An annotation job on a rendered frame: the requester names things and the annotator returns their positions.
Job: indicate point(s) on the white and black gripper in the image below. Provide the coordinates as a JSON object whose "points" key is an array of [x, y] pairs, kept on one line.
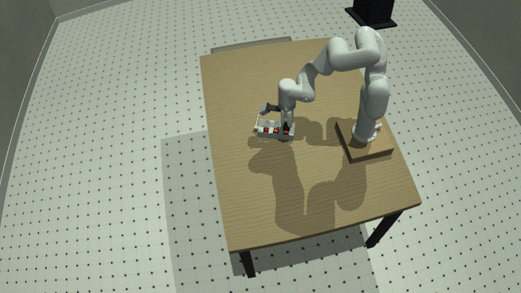
{"points": [[286, 119]]}

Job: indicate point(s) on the white power strip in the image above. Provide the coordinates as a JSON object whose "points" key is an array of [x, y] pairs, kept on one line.
{"points": [[273, 129]]}

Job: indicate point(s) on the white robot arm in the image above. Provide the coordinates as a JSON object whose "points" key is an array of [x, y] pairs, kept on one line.
{"points": [[375, 90]]}

